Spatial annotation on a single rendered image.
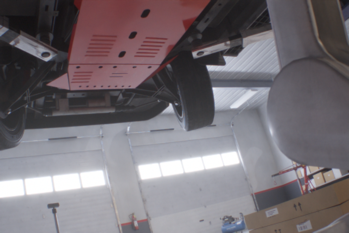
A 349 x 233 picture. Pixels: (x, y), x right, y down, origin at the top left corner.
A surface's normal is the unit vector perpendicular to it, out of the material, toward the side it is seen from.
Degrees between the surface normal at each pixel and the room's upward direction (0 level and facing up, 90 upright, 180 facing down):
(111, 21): 177
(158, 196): 83
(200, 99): 132
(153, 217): 90
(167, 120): 90
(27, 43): 180
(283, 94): 88
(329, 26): 107
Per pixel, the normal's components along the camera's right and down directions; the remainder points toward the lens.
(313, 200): -0.85, 0.05
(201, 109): 0.28, 0.55
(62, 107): 0.51, -0.04
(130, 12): 0.25, 0.92
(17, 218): 0.44, -0.43
